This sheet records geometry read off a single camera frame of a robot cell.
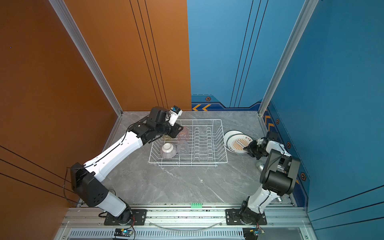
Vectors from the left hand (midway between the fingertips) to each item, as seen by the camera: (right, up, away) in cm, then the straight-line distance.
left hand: (181, 125), depth 79 cm
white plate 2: (+35, -12, +19) cm, 42 cm away
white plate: (+30, -7, +23) cm, 39 cm away
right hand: (+39, -15, +14) cm, 44 cm away
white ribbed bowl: (-9, -16, +12) cm, 22 cm away
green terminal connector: (+8, -42, -2) cm, 43 cm away
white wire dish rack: (+12, -12, +23) cm, 28 cm away
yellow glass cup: (-9, -8, +5) cm, 12 cm away
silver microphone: (+46, -25, +8) cm, 53 cm away
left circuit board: (-27, -52, -8) cm, 59 cm away
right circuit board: (+34, -51, -9) cm, 62 cm away
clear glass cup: (0, -13, +8) cm, 15 cm away
